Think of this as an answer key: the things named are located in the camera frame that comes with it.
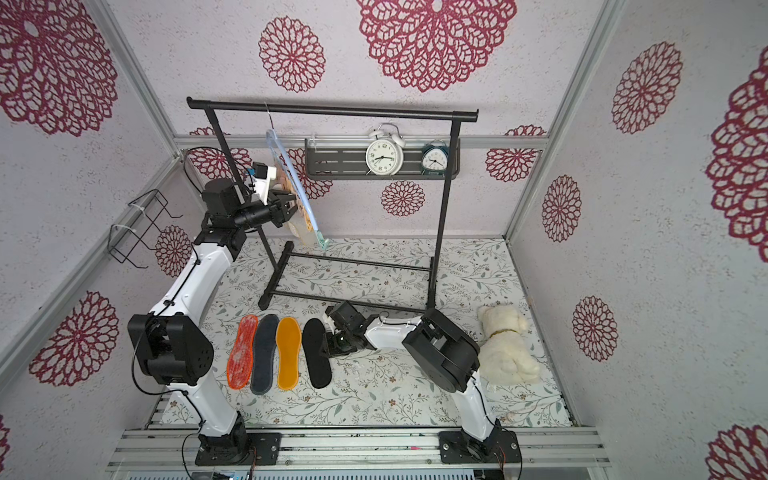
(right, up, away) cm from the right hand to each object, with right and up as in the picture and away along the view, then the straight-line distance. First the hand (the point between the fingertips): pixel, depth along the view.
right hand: (317, 351), depth 89 cm
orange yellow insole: (-10, +2, +3) cm, 10 cm away
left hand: (-2, +43, -11) cm, 45 cm away
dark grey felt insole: (-16, -5, -2) cm, 16 cm away
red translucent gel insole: (-22, -4, -1) cm, 23 cm away
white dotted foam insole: (+1, -4, -1) cm, 4 cm away
